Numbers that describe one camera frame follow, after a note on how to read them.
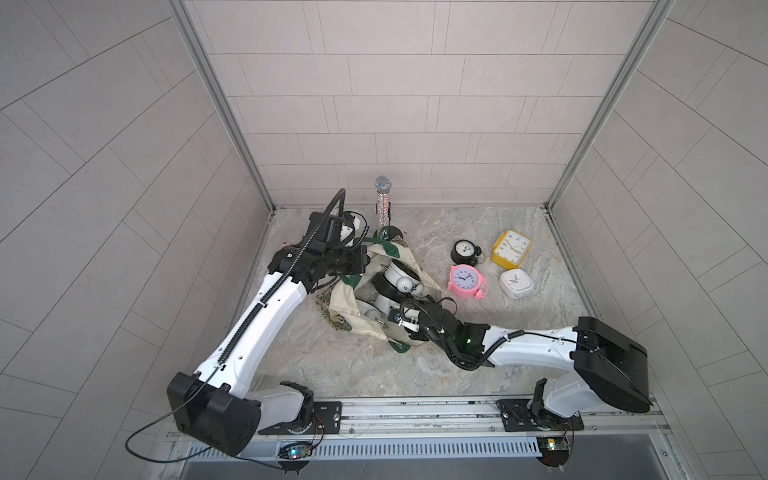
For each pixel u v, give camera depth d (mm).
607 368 417
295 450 645
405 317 653
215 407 358
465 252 996
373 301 846
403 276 845
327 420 706
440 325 579
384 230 908
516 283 920
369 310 788
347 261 619
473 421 710
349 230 609
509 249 1018
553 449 682
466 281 937
